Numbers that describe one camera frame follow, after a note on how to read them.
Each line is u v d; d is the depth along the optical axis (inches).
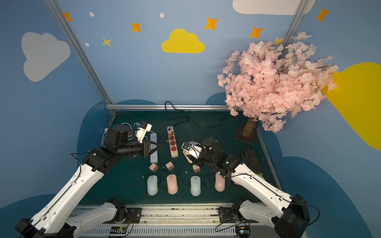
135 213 29.6
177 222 28.9
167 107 45.0
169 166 35.6
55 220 14.8
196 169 34.8
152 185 32.6
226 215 29.2
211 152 22.0
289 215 15.1
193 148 24.4
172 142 39.9
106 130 44.3
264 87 27.3
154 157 36.6
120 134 20.2
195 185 32.2
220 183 33.1
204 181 33.9
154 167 34.8
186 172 34.9
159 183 33.2
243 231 28.8
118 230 28.8
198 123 45.2
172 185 32.4
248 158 37.3
